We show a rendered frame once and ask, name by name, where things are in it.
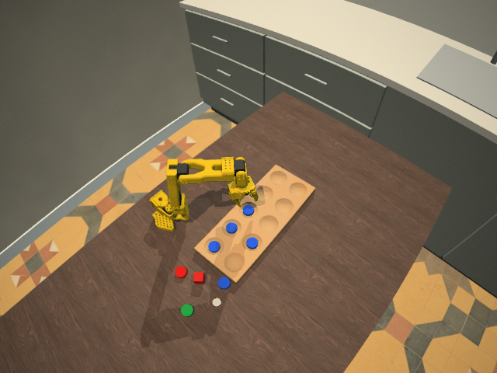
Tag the red disc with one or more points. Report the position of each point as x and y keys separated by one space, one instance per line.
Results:
x=181 y=272

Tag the blue disc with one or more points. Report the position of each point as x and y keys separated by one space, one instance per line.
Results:
x=214 y=246
x=248 y=210
x=252 y=243
x=224 y=283
x=231 y=228

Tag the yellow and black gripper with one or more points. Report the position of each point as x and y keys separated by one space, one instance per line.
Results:
x=239 y=192

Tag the red cube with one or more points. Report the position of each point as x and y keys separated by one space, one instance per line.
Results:
x=199 y=277

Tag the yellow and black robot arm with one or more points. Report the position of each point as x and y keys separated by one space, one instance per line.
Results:
x=231 y=170

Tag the green disc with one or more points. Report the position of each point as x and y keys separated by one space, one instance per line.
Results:
x=187 y=310

